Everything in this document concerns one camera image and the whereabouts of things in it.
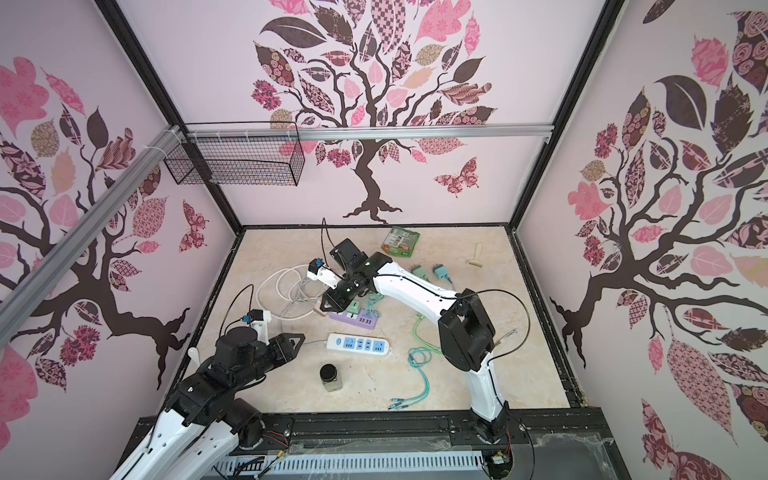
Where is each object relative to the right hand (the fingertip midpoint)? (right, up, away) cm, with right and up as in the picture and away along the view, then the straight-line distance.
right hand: (326, 299), depth 82 cm
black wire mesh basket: (-22, +46, +13) cm, 52 cm away
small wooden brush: (+51, +12, +29) cm, 60 cm away
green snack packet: (+22, +18, +33) cm, 43 cm away
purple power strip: (+10, -8, +10) cm, 16 cm away
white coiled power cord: (-17, -1, +18) cm, 25 cm away
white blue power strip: (+8, -14, +4) cm, 16 cm away
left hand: (-5, -11, -6) cm, 13 cm away
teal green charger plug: (+36, +6, +22) cm, 43 cm away
